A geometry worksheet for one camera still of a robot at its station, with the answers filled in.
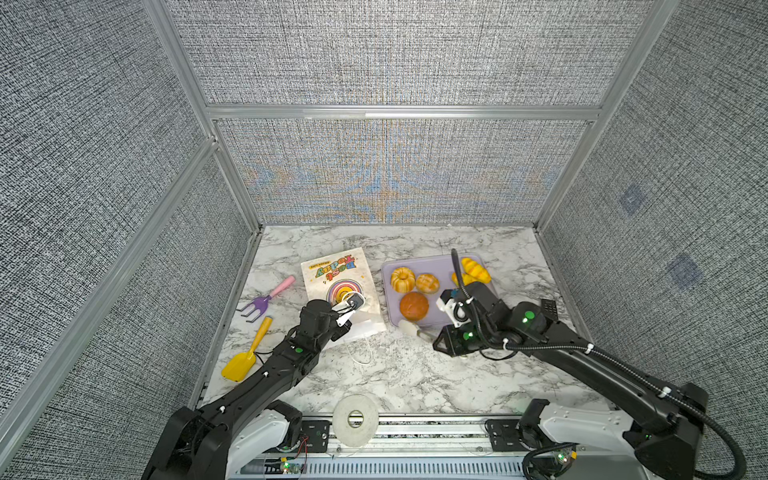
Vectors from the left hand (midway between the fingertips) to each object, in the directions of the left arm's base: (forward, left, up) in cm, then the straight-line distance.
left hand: (339, 303), depth 85 cm
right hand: (-16, -24, +5) cm, 30 cm away
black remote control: (0, -65, -9) cm, 66 cm away
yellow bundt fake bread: (+12, -20, -6) cm, 24 cm away
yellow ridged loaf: (+12, -41, -7) cm, 44 cm away
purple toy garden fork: (+8, +27, -11) cm, 31 cm away
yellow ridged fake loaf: (+15, -44, -8) cm, 47 cm away
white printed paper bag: (+8, +3, +1) cm, 9 cm away
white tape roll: (-31, -6, -10) cm, 34 cm away
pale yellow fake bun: (+9, -27, -5) cm, 29 cm away
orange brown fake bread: (+2, -22, -6) cm, 23 cm away
